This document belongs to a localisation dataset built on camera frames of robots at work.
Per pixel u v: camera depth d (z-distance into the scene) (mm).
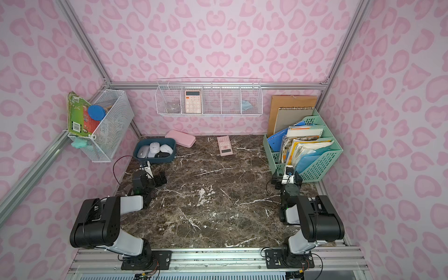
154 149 1070
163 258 734
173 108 944
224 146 1134
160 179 867
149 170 836
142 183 720
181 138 1174
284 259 665
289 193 682
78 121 701
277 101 954
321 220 448
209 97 1003
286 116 974
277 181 805
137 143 1118
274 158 973
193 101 949
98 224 453
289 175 750
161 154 1068
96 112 754
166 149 1099
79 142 643
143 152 1068
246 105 998
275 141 975
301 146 801
